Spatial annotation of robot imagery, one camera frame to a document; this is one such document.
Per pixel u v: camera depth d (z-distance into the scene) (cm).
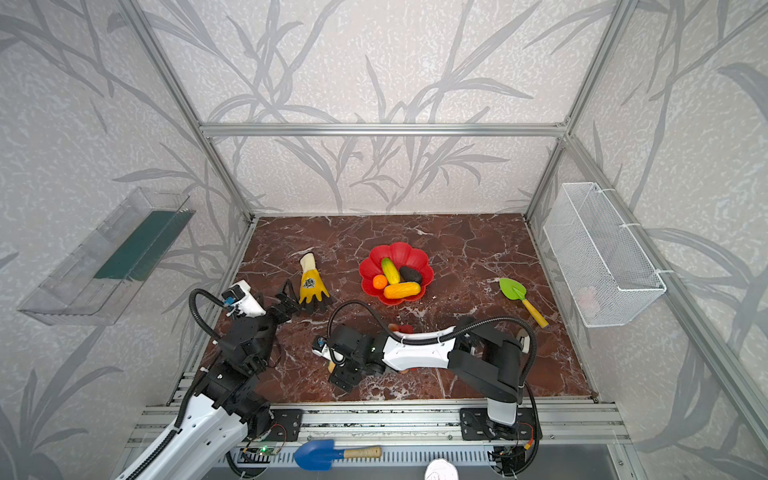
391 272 99
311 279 99
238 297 62
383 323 94
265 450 71
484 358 46
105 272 65
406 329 91
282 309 68
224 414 54
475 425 74
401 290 94
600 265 62
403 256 105
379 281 97
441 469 64
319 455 69
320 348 71
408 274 100
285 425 73
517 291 96
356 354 63
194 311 51
